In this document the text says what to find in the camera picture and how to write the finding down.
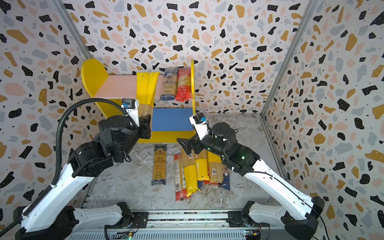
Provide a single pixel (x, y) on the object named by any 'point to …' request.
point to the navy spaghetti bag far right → (226, 181)
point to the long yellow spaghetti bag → (188, 180)
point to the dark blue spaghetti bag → (159, 164)
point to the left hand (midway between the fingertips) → (144, 113)
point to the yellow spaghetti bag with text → (201, 161)
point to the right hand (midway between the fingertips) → (183, 131)
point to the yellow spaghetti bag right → (216, 172)
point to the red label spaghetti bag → (180, 191)
